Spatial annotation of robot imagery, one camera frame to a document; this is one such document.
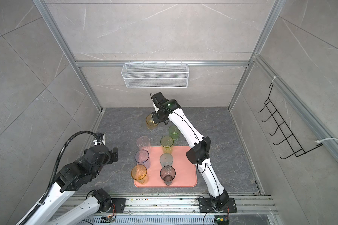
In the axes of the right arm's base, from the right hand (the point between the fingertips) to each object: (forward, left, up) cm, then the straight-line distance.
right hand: (157, 117), depth 87 cm
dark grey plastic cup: (-34, -6, -5) cm, 35 cm away
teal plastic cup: (-21, -5, -15) cm, 27 cm away
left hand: (-22, +24, +4) cm, 33 cm away
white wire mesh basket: (+33, +2, +10) cm, 34 cm away
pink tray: (-29, -17, -18) cm, 38 cm away
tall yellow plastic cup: (-29, +11, -16) cm, 35 cm away
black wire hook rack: (-30, -63, +12) cm, 71 cm away
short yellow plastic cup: (-1, +5, -4) cm, 7 cm away
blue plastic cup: (-22, +9, -10) cm, 26 cm away
